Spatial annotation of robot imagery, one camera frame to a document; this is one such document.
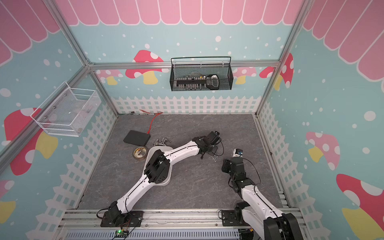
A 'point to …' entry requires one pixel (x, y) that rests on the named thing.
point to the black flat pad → (137, 138)
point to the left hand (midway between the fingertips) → (211, 149)
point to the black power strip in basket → (211, 81)
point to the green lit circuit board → (121, 233)
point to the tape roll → (140, 152)
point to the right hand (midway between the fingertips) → (226, 159)
